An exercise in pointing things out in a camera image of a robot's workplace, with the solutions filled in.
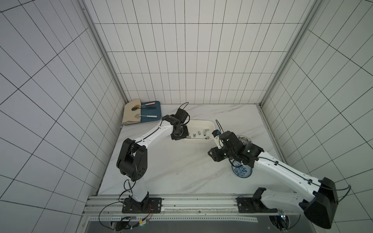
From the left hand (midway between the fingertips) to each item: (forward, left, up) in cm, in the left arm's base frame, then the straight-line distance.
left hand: (182, 138), depth 88 cm
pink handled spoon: (+38, +30, -9) cm, 49 cm away
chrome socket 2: (+10, -11, -9) cm, 18 cm away
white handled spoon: (+26, +35, -9) cm, 45 cm away
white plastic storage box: (+15, -8, -7) cm, 18 cm away
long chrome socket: (+10, -15, -8) cm, 20 cm away
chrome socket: (+8, -8, -9) cm, 15 cm away
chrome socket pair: (+7, -4, -9) cm, 12 cm away
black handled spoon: (+34, +41, -10) cm, 54 cm away
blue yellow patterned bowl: (+3, -42, -7) cm, 42 cm away
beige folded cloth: (+26, +44, -10) cm, 52 cm away
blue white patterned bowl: (-17, -37, -9) cm, 41 cm away
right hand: (-11, -14, +4) cm, 18 cm away
